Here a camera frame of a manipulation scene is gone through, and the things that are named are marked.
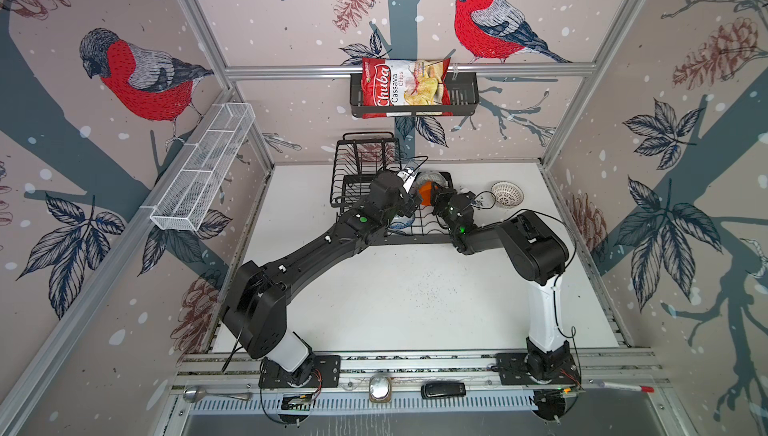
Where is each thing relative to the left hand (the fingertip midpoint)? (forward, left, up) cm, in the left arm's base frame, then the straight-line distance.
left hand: (401, 180), depth 80 cm
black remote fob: (-45, -9, -23) cm, 51 cm away
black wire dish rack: (+20, +14, -11) cm, 27 cm away
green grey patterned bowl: (+20, -12, -20) cm, 31 cm away
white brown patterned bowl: (+14, -40, -24) cm, 49 cm away
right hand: (+10, -9, -14) cm, 19 cm away
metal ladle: (-45, +51, -26) cm, 73 cm away
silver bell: (-45, +6, -23) cm, 51 cm away
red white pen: (-45, -54, -26) cm, 75 cm away
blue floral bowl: (+3, 0, -25) cm, 25 cm away
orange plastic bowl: (+9, -9, -17) cm, 21 cm away
